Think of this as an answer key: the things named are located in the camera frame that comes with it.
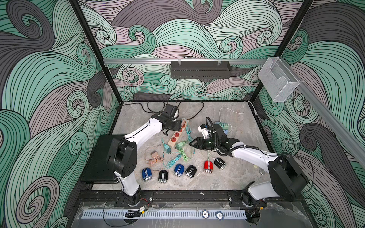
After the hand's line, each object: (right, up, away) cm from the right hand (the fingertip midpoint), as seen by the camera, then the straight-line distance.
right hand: (190, 145), depth 82 cm
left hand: (-8, +12, +8) cm, 17 cm away
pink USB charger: (-22, -7, +6) cm, 24 cm away
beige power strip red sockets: (-11, +1, +12) cm, 16 cm away
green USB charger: (-7, -2, +8) cm, 11 cm away
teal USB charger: (-14, -4, +7) cm, 16 cm away
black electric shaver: (0, -14, -2) cm, 14 cm away
